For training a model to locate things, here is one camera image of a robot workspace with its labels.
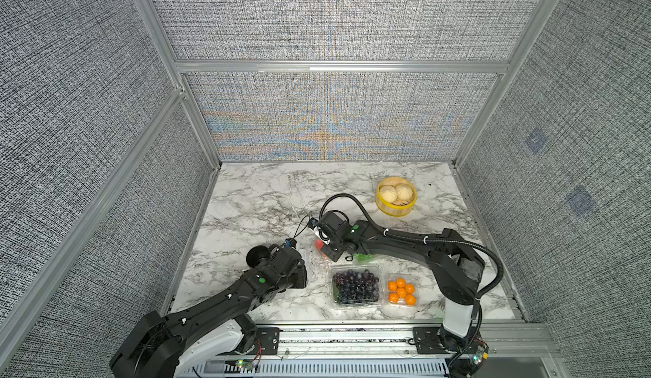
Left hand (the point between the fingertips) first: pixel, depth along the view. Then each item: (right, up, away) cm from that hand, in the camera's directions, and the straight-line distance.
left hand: (311, 272), depth 83 cm
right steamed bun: (+37, +26, +20) cm, 49 cm away
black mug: (-18, +6, +1) cm, 19 cm away
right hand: (+5, +10, +5) cm, 13 cm away
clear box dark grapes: (+14, -3, -5) cm, 15 cm away
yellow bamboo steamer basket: (+35, +20, +17) cm, 43 cm away
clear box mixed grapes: (+18, +4, +3) cm, 18 cm away
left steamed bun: (+30, +25, +17) cm, 43 cm away
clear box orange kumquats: (+29, -5, -2) cm, 29 cm away
